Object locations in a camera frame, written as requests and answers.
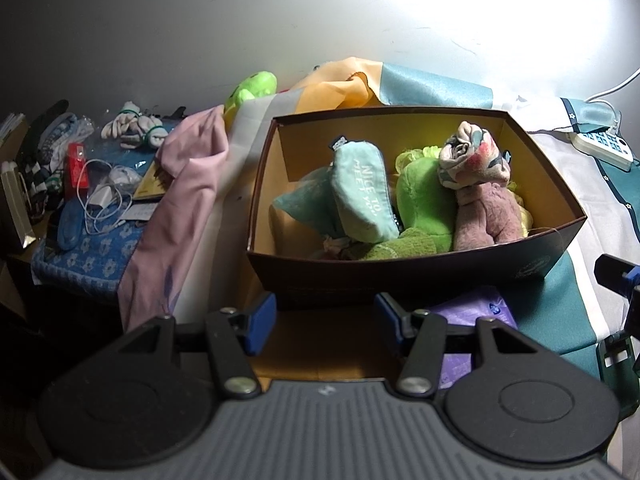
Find paper stack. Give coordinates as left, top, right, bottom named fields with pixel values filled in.
left=0, top=112, right=28, bottom=146

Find pink plush toy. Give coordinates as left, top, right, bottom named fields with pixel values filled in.
left=452, top=180, right=523, bottom=252

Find yellow book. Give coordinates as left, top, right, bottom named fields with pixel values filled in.
left=132, top=160, right=168, bottom=201

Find white cloth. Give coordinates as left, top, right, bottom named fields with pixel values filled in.
left=322, top=235, right=361, bottom=258

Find pink cloth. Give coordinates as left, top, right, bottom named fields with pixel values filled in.
left=117, top=105, right=231, bottom=331

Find lime fluffy cloth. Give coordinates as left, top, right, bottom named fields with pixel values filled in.
left=395, top=145, right=443, bottom=171

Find blue oval case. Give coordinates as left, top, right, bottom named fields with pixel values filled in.
left=56, top=197, right=86, bottom=252

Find white earphone cable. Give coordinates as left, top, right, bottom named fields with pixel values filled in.
left=80, top=159, right=143, bottom=233

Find purple packet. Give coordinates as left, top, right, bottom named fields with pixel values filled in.
left=425, top=287, right=521, bottom=391

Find blue floral blanket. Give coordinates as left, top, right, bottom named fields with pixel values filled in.
left=31, top=150, right=161, bottom=306

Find small green plush toy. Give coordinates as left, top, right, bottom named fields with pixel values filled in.
left=223, top=71, right=278, bottom=116

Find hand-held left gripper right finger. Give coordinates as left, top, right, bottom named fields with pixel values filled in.
left=374, top=292, right=547, bottom=402

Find floral socks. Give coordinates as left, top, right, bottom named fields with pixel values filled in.
left=437, top=121, right=512, bottom=192

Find green towel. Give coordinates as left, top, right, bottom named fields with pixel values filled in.
left=357, top=227, right=453, bottom=262

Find dark cloth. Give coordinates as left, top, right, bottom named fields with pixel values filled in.
left=30, top=99, right=70, bottom=136

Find white gloves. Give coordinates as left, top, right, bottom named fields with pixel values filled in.
left=101, top=102, right=169, bottom=150

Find white power strip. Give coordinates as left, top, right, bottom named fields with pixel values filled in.
left=570, top=127, right=635, bottom=172

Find mint plush pouch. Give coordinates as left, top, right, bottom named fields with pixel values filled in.
left=327, top=137, right=401, bottom=243

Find teal cloth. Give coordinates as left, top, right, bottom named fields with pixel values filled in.
left=272, top=167, right=346, bottom=238

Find large green plush toy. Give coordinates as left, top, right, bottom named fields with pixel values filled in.
left=395, top=152, right=458, bottom=256

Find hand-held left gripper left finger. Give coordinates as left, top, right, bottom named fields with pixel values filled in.
left=119, top=291, right=278, bottom=402

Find brown cardboard box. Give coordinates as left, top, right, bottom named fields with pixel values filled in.
left=245, top=106, right=587, bottom=311

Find yellow fluffy cloth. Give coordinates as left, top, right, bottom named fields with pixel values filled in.
left=507, top=180, right=535, bottom=238

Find red packet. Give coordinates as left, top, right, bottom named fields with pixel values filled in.
left=65, top=142, right=90, bottom=201

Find white power cable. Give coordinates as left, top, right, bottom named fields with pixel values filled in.
left=582, top=65, right=640, bottom=133

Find shiny grey paper bag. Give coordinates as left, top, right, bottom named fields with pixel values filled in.
left=0, top=160, right=37, bottom=251

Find teal striped bed sheet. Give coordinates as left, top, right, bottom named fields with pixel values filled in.
left=210, top=56, right=640, bottom=461

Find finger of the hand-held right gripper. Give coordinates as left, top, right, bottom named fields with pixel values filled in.
left=594, top=254, right=640, bottom=306

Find striped socks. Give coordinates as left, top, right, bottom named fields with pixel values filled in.
left=20, top=112, right=81, bottom=211

